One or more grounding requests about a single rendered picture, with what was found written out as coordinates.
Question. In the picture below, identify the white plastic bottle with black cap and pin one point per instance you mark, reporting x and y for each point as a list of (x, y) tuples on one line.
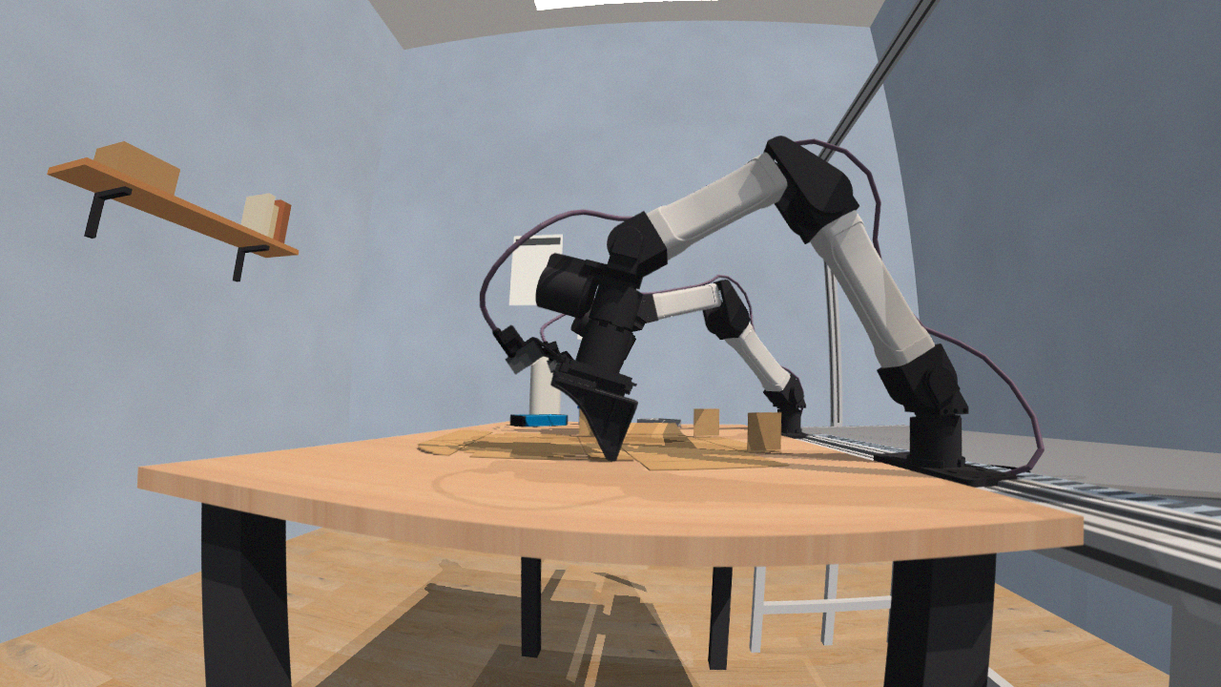
[(543, 398)]

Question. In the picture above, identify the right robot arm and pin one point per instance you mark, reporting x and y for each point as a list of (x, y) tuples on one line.
[(730, 322)]

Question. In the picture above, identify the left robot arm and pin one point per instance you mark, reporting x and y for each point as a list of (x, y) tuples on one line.
[(914, 370)]

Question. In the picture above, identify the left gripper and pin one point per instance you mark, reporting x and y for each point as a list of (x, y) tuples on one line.
[(599, 358)]

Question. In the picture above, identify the blue spirit level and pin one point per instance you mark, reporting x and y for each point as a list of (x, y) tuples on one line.
[(538, 420)]

